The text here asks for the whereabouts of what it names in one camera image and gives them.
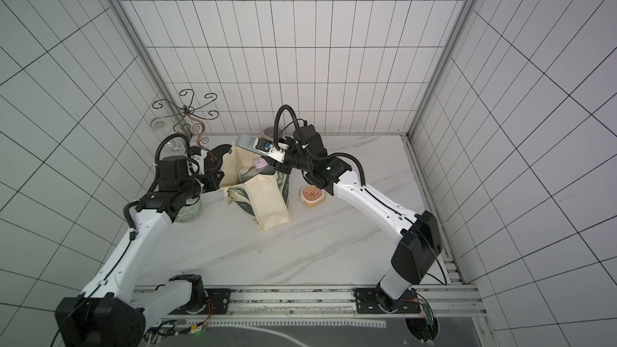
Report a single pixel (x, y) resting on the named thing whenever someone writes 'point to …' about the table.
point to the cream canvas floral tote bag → (265, 197)
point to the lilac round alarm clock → (260, 163)
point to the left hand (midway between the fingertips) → (223, 178)
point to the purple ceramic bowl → (269, 131)
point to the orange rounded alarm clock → (312, 196)
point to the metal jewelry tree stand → (187, 110)
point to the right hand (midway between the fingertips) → (272, 138)
